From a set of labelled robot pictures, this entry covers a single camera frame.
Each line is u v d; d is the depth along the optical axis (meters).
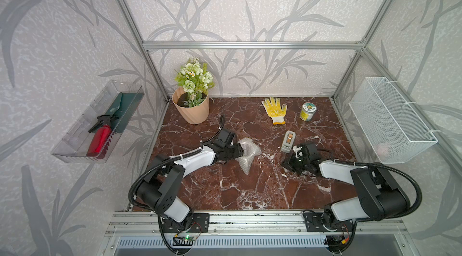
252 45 0.96
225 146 0.72
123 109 0.71
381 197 0.44
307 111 1.04
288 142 0.96
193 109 0.93
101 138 0.59
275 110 1.14
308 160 0.72
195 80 0.92
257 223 0.75
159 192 0.44
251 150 0.87
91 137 0.59
